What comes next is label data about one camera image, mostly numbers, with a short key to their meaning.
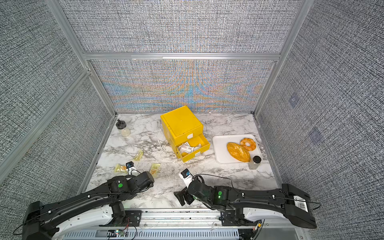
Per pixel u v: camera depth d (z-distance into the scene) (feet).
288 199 1.55
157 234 2.30
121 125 3.23
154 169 2.94
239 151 3.03
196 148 2.90
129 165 2.25
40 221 1.34
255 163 2.74
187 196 2.14
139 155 3.10
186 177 2.14
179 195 2.10
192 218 2.46
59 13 2.35
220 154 3.20
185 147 2.88
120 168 2.88
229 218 2.40
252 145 3.22
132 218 2.43
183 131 2.68
